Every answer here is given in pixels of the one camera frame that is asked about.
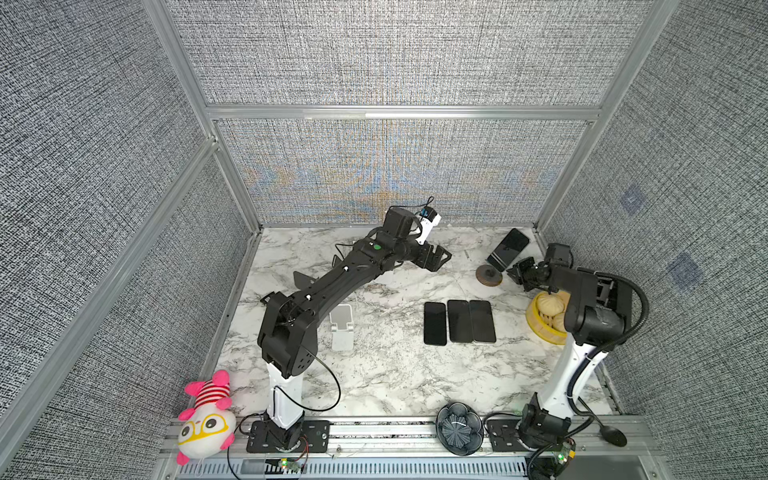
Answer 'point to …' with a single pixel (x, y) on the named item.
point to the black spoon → (609, 433)
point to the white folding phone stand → (342, 329)
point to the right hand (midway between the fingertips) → (509, 266)
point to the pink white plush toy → (207, 429)
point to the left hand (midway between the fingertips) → (439, 249)
